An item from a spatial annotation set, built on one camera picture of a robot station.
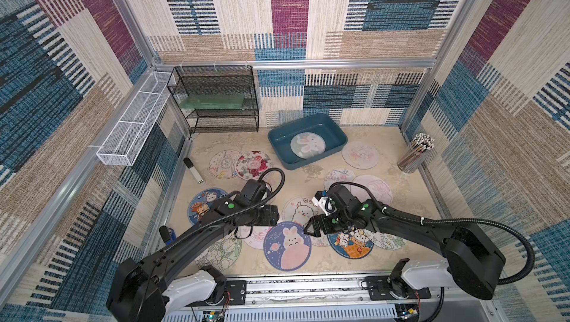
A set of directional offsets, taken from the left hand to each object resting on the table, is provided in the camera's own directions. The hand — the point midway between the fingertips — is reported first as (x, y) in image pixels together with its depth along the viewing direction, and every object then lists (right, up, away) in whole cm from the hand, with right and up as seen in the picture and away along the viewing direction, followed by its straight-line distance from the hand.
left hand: (273, 215), depth 80 cm
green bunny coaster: (+16, +26, +34) cm, 45 cm away
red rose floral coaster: (-11, +16, +25) cm, 32 cm away
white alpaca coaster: (+11, -1, +12) cm, 16 cm away
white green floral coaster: (+41, -11, +4) cm, 43 cm away
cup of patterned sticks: (+60, +18, +21) cm, 66 cm away
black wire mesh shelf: (-30, +51, +28) cm, 65 cm away
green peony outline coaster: (-18, -15, +2) cm, 23 cm away
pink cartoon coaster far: (+40, +21, +29) cm, 54 cm away
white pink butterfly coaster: (+29, +12, +22) cm, 38 cm away
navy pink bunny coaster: (+5, -12, +3) cm, 14 cm away
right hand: (+16, -6, +1) cm, 17 cm away
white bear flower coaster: (+18, -10, +4) cm, 21 cm away
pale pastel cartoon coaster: (-26, +17, +28) cm, 42 cm away
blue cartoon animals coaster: (+29, -12, +3) cm, 32 cm away
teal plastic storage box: (+1, +29, +36) cm, 46 cm away
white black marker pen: (-36, +14, +19) cm, 43 cm away
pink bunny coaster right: (+45, +6, +17) cm, 48 cm away
